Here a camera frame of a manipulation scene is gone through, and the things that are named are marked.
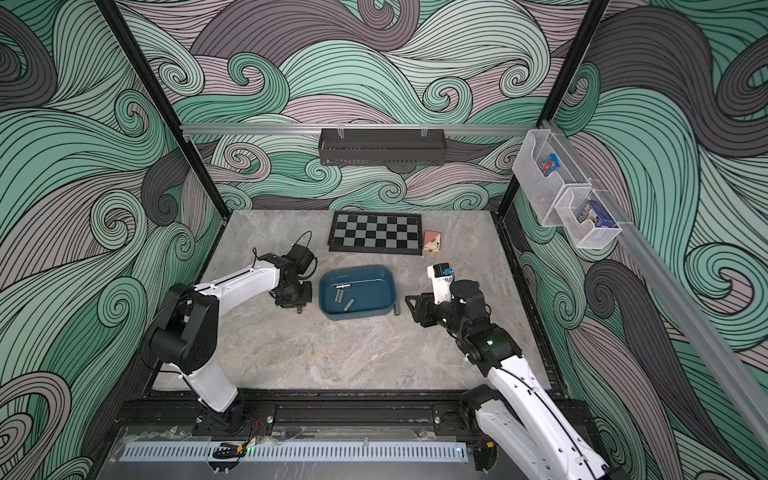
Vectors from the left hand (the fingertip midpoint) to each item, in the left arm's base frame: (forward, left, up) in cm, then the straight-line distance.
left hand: (303, 299), depth 91 cm
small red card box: (+26, -44, -3) cm, 51 cm away
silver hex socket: (-1, -29, -3) cm, 30 cm away
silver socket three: (+3, -11, -3) cm, 12 cm away
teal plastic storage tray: (+4, -16, -3) cm, 17 cm away
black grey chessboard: (+29, -18, -1) cm, 34 cm away
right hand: (-7, -34, +14) cm, 37 cm away
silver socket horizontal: (+7, -12, -3) cm, 14 cm away
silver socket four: (+1, -14, -4) cm, 15 cm away
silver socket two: (+3, -10, -3) cm, 11 cm away
